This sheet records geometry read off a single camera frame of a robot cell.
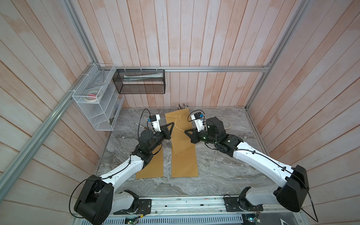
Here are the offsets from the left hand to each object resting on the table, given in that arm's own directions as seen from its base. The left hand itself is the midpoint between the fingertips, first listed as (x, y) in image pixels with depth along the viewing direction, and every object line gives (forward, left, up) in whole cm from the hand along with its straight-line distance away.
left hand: (174, 125), depth 76 cm
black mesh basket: (+31, +23, +7) cm, 39 cm away
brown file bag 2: (-12, -6, -26) cm, 29 cm away
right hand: (-4, -5, -1) cm, 7 cm away
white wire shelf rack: (+5, +41, +3) cm, 41 cm away
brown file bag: (-14, +13, -29) cm, 34 cm away
